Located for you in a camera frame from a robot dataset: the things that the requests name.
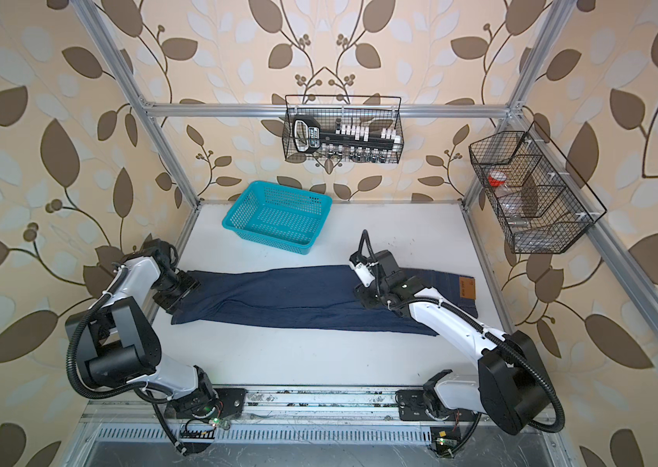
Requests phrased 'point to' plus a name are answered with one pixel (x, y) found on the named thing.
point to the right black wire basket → (540, 203)
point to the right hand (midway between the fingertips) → (364, 288)
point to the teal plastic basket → (279, 216)
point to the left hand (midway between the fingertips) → (192, 294)
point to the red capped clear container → (497, 178)
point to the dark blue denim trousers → (317, 299)
